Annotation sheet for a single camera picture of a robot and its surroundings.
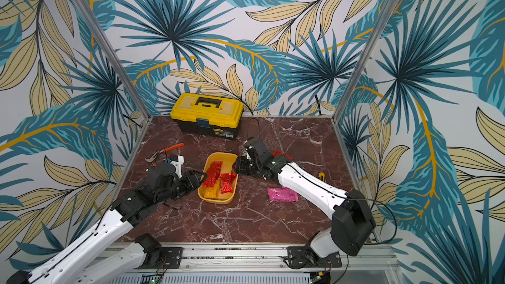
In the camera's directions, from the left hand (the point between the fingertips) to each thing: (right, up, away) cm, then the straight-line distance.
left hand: (202, 181), depth 73 cm
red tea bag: (0, -1, +19) cm, 19 cm away
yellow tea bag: (0, -8, +13) cm, 15 cm away
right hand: (+11, +5, +7) cm, 14 cm away
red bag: (+6, -4, +17) cm, 19 cm away
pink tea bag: (+32, -9, +15) cm, 36 cm away
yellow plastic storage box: (+6, +5, +31) cm, 31 cm away
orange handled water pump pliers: (-27, +10, +30) cm, 42 cm away
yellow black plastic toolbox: (-1, +27, +25) cm, 37 cm away
